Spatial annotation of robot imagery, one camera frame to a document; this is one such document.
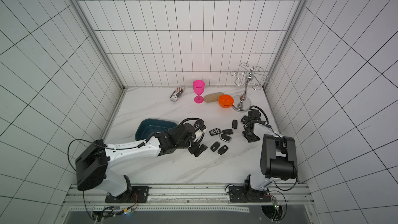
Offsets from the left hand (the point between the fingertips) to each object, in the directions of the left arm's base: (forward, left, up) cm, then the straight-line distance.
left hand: (197, 143), depth 81 cm
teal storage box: (+14, +32, -8) cm, 36 cm away
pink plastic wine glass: (+38, 0, +5) cm, 39 cm away
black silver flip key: (+8, -17, -9) cm, 20 cm away
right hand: (+13, -32, -8) cm, 36 cm away
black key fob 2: (+20, -30, -8) cm, 37 cm away
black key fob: (+2, -10, -8) cm, 13 cm away
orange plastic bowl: (+34, -19, -6) cm, 40 cm away
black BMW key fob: (+11, -11, -7) cm, 17 cm away
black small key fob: (+12, -19, -9) cm, 24 cm away
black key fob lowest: (0, -14, -9) cm, 17 cm away
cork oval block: (+38, -10, -7) cm, 40 cm away
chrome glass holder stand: (+32, -32, +20) cm, 49 cm away
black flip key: (+17, -24, -8) cm, 30 cm away
